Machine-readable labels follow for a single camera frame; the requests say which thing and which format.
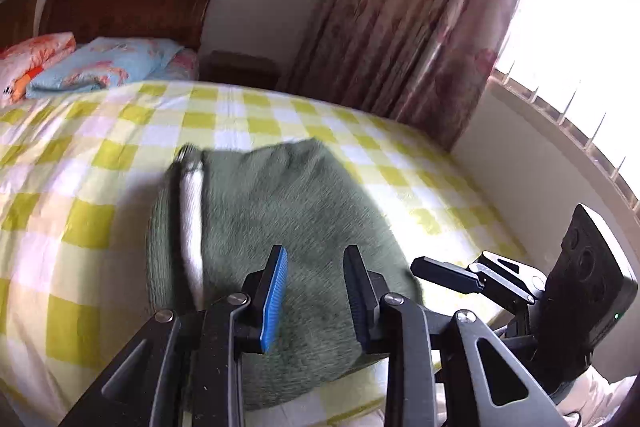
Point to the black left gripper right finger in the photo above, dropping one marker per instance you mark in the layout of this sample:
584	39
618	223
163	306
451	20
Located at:
391	324

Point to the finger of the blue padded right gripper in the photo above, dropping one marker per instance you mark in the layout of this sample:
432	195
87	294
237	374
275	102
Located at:
446	275
515	287

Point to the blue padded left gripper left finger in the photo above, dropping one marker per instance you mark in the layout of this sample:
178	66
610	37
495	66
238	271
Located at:
243	323

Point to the yellow white checkered bedsheet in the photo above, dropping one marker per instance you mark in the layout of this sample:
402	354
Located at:
79	174

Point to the window with metal bars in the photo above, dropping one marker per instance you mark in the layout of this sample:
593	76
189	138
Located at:
577	62

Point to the dark wooden nightstand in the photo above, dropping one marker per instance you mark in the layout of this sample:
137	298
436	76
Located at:
239	69

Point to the pink floral pillow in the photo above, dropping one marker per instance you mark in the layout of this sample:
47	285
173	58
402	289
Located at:
184	66

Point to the pink floral curtain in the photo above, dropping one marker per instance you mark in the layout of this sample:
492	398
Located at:
424	63

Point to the light blue floral quilt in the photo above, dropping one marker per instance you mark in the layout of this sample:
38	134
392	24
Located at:
103	63

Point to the large dark wooden headboard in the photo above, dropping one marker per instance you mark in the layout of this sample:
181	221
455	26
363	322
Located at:
178	20

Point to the pink orange floral quilt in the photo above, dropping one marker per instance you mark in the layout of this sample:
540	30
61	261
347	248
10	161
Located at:
21	63

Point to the small dark wooden headboard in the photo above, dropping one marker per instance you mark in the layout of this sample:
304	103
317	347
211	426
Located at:
17	20

